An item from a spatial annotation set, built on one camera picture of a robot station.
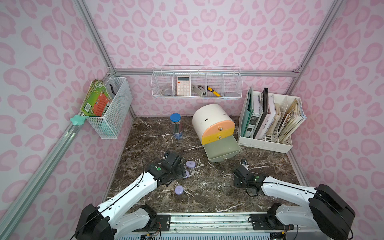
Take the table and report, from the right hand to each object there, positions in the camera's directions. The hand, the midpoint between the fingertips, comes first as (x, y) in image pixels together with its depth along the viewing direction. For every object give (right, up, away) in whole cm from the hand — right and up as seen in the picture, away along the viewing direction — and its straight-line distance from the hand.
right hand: (237, 179), depth 88 cm
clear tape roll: (-43, +53, +8) cm, 69 cm away
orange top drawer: (-12, +31, -2) cm, 33 cm away
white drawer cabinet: (-15, +33, -4) cm, 37 cm away
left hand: (-33, +7, -7) cm, 35 cm away
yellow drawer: (-18, +23, +2) cm, 29 cm away
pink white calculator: (-33, +57, +7) cm, 66 cm away
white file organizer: (+19, +34, +1) cm, 39 cm away
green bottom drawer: (-11, +15, +3) cm, 19 cm away
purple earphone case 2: (-29, +3, 0) cm, 29 cm away
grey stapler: (-22, +55, +9) cm, 60 cm away
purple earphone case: (-28, +8, +4) cm, 29 cm away
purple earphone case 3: (-33, -4, -6) cm, 34 cm away
